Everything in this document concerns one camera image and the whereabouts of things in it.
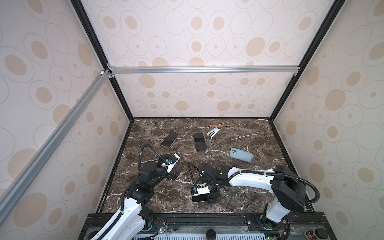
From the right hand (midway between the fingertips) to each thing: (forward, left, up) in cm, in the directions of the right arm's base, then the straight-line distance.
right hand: (206, 190), depth 84 cm
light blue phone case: (+23, -25, 0) cm, 34 cm away
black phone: (+34, +3, 0) cm, 35 cm away
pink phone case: (+36, +24, +1) cm, 43 cm away
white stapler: (+41, -7, +2) cm, 42 cm away
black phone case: (+34, +2, -1) cm, 34 cm away
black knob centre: (-21, -1, +10) cm, 23 cm away
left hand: (+10, +13, +19) cm, 25 cm away
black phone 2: (-5, +4, +6) cm, 9 cm away
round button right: (-21, -47, +7) cm, 52 cm away
